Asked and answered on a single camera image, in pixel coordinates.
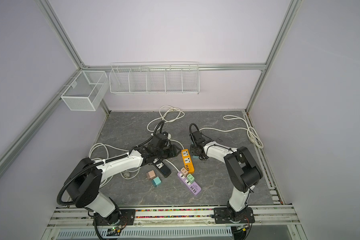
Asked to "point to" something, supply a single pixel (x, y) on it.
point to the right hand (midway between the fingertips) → (195, 151)
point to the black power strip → (162, 166)
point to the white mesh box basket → (90, 87)
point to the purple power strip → (193, 187)
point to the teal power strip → (195, 157)
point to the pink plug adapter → (150, 174)
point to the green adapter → (190, 178)
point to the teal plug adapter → (156, 181)
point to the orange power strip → (188, 161)
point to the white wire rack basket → (154, 78)
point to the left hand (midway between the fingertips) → (179, 153)
